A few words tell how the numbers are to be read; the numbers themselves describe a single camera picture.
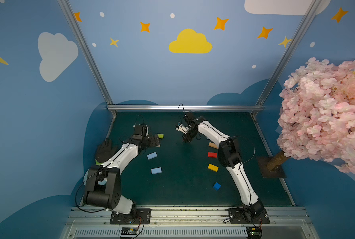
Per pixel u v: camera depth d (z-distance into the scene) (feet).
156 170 2.99
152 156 3.14
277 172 2.97
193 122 2.65
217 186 2.70
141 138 2.31
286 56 2.83
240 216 2.46
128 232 2.35
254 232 2.40
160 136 3.50
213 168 2.98
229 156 2.13
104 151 3.22
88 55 2.81
